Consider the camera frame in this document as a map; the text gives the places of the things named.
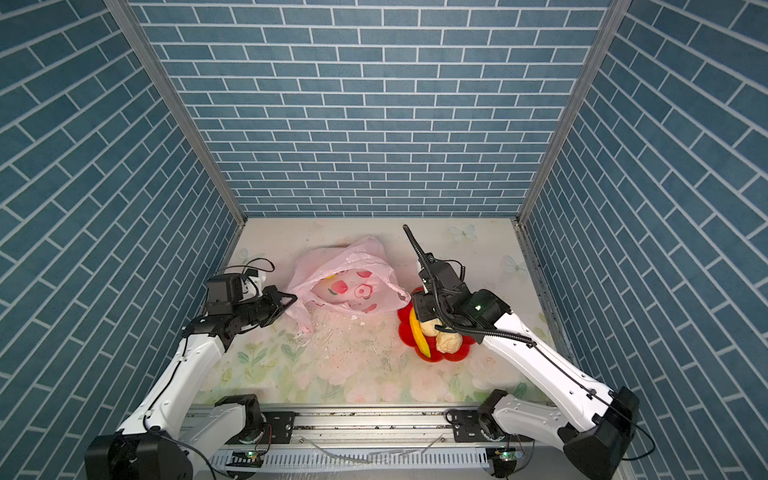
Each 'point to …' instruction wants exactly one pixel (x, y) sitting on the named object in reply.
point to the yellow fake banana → (416, 326)
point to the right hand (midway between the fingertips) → (417, 293)
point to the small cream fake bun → (428, 327)
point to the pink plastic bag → (356, 278)
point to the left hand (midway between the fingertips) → (298, 295)
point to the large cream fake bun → (449, 342)
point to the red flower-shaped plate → (408, 337)
